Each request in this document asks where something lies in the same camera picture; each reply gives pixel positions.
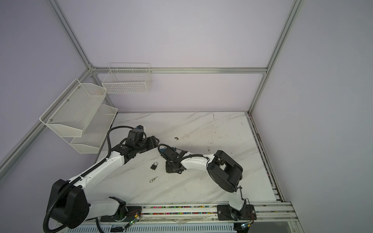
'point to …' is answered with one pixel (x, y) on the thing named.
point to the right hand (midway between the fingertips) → (168, 169)
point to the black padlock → (153, 167)
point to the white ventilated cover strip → (152, 228)
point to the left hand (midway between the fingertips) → (154, 142)
